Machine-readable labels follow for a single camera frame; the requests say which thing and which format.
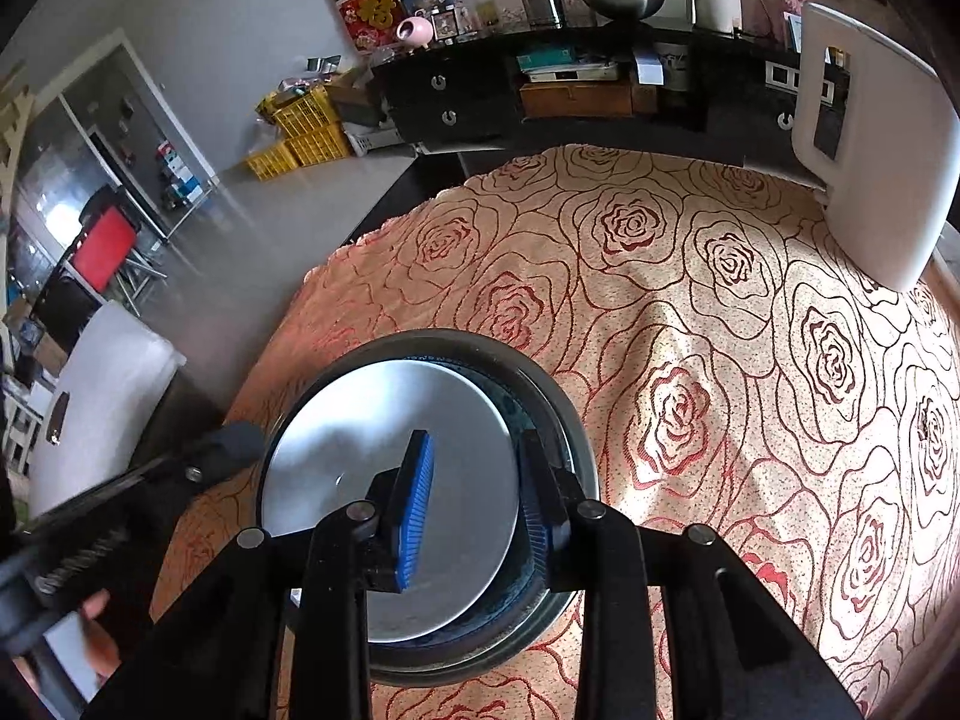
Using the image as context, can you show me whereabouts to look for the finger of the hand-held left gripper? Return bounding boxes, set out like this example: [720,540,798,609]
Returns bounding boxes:
[97,422,267,522]

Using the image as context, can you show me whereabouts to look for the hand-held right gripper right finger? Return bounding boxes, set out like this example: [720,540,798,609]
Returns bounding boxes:
[516,429,863,720]

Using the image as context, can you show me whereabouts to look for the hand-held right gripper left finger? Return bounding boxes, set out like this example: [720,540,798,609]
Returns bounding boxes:
[79,429,436,720]

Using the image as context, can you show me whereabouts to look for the large stainless steel bowl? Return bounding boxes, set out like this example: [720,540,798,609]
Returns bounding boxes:
[259,328,601,687]

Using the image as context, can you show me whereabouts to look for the small white bowl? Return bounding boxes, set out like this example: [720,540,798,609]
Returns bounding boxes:
[264,360,520,642]

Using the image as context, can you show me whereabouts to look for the person's left hand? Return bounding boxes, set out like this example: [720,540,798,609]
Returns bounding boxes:
[81,589,125,682]

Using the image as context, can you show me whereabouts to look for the white cushioned chair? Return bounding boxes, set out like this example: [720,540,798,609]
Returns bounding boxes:
[26,302,187,496]

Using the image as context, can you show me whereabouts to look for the red chair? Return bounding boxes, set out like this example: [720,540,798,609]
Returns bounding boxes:
[56,187,162,301]

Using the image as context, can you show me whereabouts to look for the rose patterned tablecloth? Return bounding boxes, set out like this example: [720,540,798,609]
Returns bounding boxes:
[150,144,960,720]

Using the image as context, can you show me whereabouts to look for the shelf with boxes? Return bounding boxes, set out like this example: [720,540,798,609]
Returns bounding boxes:
[154,139,207,207]

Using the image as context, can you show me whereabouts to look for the yellow plastic crate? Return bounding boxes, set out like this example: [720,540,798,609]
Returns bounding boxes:
[270,86,338,137]
[247,141,301,181]
[285,124,352,166]

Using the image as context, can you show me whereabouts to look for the white plastic basket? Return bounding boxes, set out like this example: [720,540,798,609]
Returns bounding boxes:
[346,127,406,157]

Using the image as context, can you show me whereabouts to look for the cardboard box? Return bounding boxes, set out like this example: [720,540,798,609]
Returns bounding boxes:
[326,71,383,128]

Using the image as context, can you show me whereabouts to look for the black sideboard cabinet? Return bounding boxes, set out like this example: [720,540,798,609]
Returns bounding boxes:
[370,22,833,166]

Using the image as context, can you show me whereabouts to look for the wooden box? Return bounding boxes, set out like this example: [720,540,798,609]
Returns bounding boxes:
[519,79,659,119]

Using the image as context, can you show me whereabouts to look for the red gift box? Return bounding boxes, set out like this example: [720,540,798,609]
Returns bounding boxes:
[336,0,402,53]

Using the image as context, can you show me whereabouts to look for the white tall appliance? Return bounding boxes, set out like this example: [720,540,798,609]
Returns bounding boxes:
[791,2,960,293]

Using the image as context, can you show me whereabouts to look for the white power strip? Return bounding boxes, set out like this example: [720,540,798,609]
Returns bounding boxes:
[765,60,837,102]

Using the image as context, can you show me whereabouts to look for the steel mixing bowl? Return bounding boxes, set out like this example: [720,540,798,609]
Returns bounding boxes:
[575,0,667,22]

